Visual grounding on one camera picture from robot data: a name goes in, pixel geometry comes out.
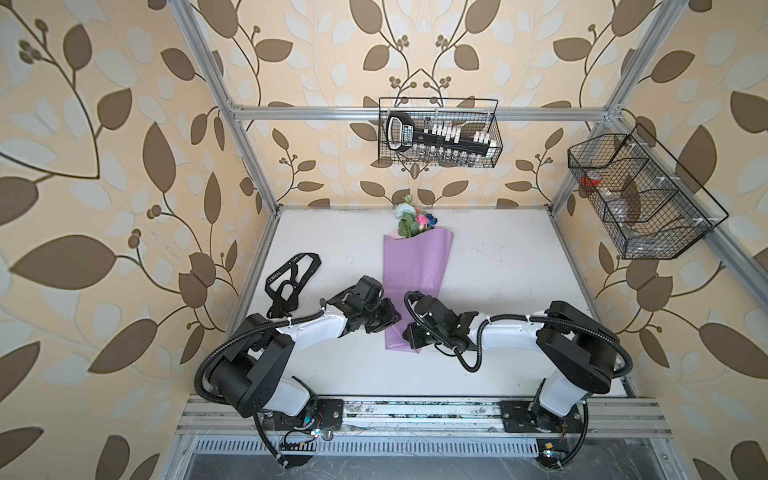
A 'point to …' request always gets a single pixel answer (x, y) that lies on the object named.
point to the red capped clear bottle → (618, 207)
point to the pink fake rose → (422, 221)
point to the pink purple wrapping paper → (416, 264)
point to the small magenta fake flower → (422, 220)
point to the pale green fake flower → (406, 214)
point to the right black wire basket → (650, 206)
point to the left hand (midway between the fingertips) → (404, 315)
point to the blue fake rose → (433, 220)
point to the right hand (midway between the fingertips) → (403, 338)
